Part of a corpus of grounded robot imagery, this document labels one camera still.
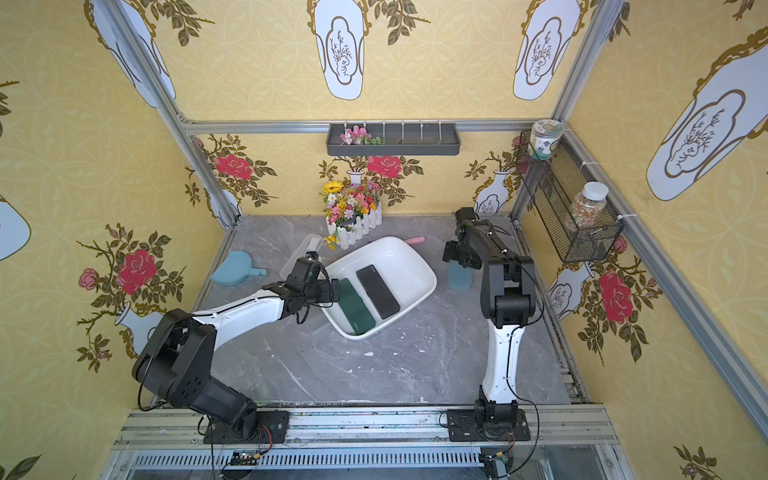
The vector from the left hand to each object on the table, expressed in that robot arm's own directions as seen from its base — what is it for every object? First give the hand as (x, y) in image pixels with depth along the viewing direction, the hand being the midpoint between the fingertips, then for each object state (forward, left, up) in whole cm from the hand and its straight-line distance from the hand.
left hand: (315, 284), depth 94 cm
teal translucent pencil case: (+2, -46, -1) cm, 46 cm away
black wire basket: (+22, -76, +21) cm, 82 cm away
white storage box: (+6, -29, -3) cm, 30 cm away
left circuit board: (-44, +14, -9) cm, 47 cm away
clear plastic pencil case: (+21, +5, -4) cm, 22 cm away
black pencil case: (0, -19, -5) cm, 20 cm away
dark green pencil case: (-7, -12, -3) cm, 14 cm away
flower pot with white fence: (+22, -11, +10) cm, 26 cm away
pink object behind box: (+22, -34, -5) cm, 41 cm away
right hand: (+10, -51, -2) cm, 52 cm away
